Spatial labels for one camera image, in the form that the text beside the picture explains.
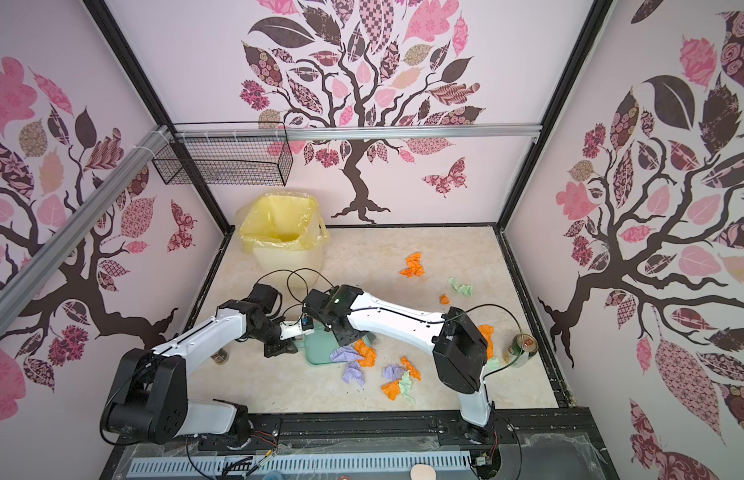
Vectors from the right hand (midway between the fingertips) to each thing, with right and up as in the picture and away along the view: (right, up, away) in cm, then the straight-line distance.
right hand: (354, 328), depth 81 cm
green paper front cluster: (+14, -16, -2) cm, 21 cm away
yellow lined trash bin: (-25, +27, +19) cm, 41 cm away
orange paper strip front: (+17, -13, +2) cm, 21 cm away
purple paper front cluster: (+11, -13, +1) cm, 17 cm away
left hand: (-20, -7, +5) cm, 21 cm away
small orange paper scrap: (+29, +5, +17) cm, 34 cm away
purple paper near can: (-2, -9, +4) cm, 10 cm away
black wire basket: (-58, +59, +41) cm, 92 cm away
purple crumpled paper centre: (0, -12, 0) cm, 12 cm away
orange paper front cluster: (+10, -16, -2) cm, 19 cm away
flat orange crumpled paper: (+4, -9, +4) cm, 10 cm away
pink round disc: (+17, -30, -14) cm, 37 cm away
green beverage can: (+45, -4, -4) cm, 45 cm away
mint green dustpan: (-11, -7, +7) cm, 15 cm away
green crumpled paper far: (+36, +9, +19) cm, 42 cm away
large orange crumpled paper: (+20, +15, +25) cm, 35 cm away
